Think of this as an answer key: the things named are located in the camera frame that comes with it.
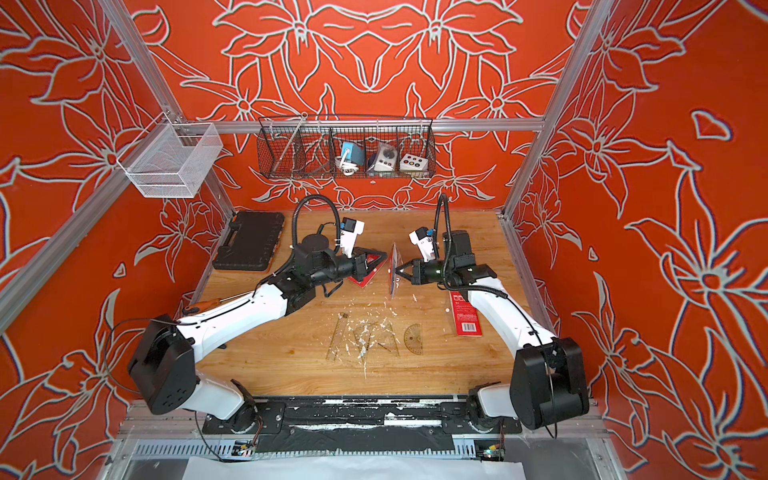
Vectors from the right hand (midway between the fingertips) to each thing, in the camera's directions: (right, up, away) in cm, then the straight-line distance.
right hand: (393, 271), depth 78 cm
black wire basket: (-18, +40, +22) cm, 49 cm away
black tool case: (-49, +7, +25) cm, 56 cm away
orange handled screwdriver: (-61, -13, +14) cm, 63 cm away
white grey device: (-2, +34, +12) cm, 36 cm away
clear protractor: (+6, -21, +9) cm, 24 cm away
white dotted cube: (+7, +33, +16) cm, 38 cm away
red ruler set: (+1, +2, +2) cm, 3 cm away
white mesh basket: (-69, +33, +13) cm, 77 cm away
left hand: (-2, +5, -5) cm, 7 cm away
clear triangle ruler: (-1, -21, +9) cm, 23 cm away
